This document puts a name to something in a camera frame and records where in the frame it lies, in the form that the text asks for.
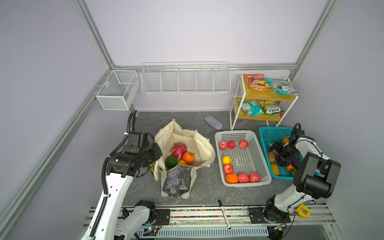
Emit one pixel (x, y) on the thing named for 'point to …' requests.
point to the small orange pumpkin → (188, 157)
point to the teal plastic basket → (269, 133)
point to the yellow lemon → (226, 159)
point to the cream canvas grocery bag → (179, 180)
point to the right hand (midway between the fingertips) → (275, 157)
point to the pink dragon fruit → (178, 150)
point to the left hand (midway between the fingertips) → (161, 154)
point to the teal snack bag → (251, 108)
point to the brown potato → (272, 157)
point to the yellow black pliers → (152, 167)
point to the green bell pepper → (170, 161)
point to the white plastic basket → (248, 160)
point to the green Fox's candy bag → (270, 107)
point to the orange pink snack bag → (257, 82)
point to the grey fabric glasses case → (213, 122)
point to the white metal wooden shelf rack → (244, 93)
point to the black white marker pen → (224, 214)
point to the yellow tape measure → (303, 211)
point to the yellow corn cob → (275, 169)
